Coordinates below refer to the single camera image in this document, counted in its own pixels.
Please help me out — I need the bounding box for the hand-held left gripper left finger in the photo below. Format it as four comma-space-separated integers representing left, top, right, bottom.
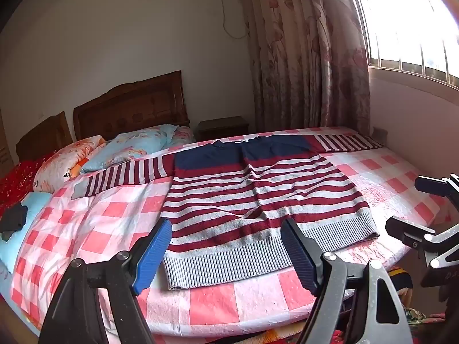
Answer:
38, 218, 173, 344

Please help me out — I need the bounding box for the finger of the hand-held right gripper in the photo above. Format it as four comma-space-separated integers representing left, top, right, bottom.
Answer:
385, 216, 459, 269
415, 173, 459, 201

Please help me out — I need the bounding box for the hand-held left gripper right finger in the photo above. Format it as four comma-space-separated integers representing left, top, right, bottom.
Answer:
280, 218, 415, 344

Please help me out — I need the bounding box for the red grey striped sweater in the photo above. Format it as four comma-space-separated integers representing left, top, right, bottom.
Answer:
72, 132, 384, 291

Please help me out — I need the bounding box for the yellow black striped item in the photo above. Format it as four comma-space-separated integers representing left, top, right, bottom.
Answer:
389, 267, 414, 292

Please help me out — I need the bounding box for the pink checked bed sheet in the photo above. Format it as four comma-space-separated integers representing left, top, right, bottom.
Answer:
9, 126, 459, 337

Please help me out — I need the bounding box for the blue floral pillow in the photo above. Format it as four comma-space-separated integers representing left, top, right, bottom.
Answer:
79, 124, 180, 173

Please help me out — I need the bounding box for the window grille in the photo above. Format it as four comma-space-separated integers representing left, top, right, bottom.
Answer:
344, 0, 459, 87

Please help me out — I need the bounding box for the orange floral pillow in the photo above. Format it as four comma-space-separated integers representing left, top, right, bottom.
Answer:
33, 135, 106, 193

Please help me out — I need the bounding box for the dark cloth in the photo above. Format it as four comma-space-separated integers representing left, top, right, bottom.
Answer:
0, 204, 28, 241

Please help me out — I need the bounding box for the dark wooden nightstand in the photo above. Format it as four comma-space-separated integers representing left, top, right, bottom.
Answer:
195, 116, 250, 142

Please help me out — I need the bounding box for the large wooden headboard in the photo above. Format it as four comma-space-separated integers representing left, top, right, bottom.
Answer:
73, 71, 190, 142

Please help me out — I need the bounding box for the red cloth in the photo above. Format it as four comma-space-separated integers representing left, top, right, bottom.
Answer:
0, 152, 54, 212

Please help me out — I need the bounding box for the small wooden headboard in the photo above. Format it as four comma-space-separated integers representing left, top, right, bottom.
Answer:
15, 111, 74, 162

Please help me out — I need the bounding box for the cardboard box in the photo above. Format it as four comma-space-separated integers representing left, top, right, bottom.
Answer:
0, 109, 15, 180

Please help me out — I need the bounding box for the pink floral curtain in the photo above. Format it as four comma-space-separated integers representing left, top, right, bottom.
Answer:
237, 0, 372, 135

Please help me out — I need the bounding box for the white power cable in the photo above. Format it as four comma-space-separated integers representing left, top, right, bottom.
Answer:
221, 0, 250, 40

